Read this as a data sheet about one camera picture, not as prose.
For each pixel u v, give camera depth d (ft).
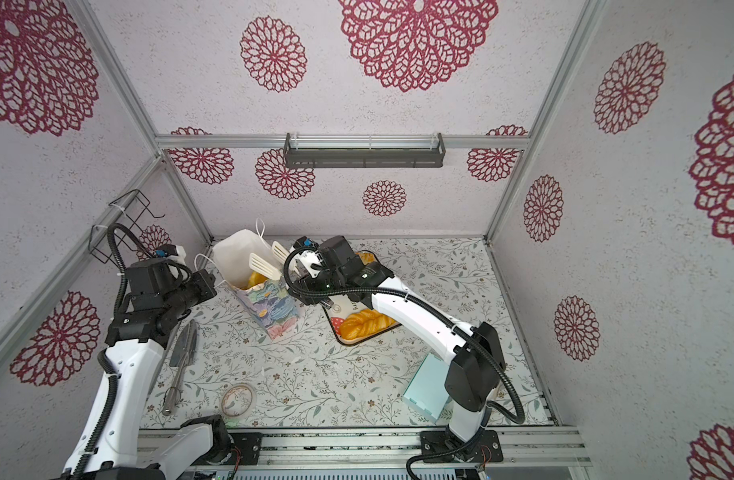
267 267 2.32
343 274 1.88
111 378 1.39
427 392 2.65
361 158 2.90
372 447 2.49
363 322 3.07
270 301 2.69
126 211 2.59
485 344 1.47
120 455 1.26
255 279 2.86
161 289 1.79
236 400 2.67
